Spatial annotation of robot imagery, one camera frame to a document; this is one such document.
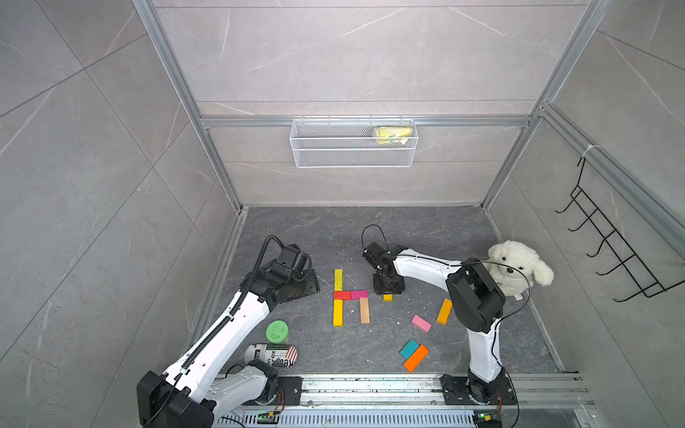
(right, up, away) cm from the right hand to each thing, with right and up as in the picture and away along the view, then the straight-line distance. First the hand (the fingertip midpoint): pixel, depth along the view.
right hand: (385, 290), depth 94 cm
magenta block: (-10, -1, 0) cm, 10 cm away
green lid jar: (-35, -9, -14) cm, 39 cm away
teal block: (+6, -15, -13) cm, 21 cm away
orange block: (+8, -17, -14) cm, 24 cm away
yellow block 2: (-17, -6, -6) cm, 19 cm away
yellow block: (-17, +4, +1) cm, 18 cm away
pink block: (+11, -9, -8) cm, 16 cm away
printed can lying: (-33, -15, -17) cm, 40 cm away
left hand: (-24, +7, -16) cm, 30 cm away
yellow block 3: (0, -1, -4) cm, 4 cm away
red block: (-16, -1, -2) cm, 16 cm away
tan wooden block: (-8, -4, -6) cm, 11 cm away
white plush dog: (+38, +10, -14) cm, 41 cm away
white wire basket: (-13, +55, +7) cm, 57 cm away
